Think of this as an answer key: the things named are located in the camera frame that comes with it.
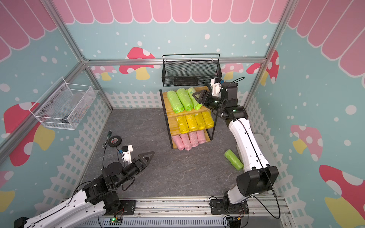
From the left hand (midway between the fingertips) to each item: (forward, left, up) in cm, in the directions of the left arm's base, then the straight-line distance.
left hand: (153, 158), depth 71 cm
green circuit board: (-25, +20, -23) cm, 39 cm away
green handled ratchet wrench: (+17, +40, -19) cm, 48 cm away
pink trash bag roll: (+19, -11, -15) cm, 27 cm away
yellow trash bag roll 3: (+27, -29, 0) cm, 40 cm away
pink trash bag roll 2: (+19, -16, -15) cm, 29 cm away
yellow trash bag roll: (+21, -14, +1) cm, 26 cm away
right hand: (+25, -21, +20) cm, 38 cm away
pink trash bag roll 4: (+24, -26, -15) cm, 39 cm away
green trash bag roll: (+9, -45, -17) cm, 49 cm away
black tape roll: (+21, +35, -20) cm, 45 cm away
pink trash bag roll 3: (+22, -21, -16) cm, 34 cm away
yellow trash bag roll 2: (+24, -19, 0) cm, 31 cm away
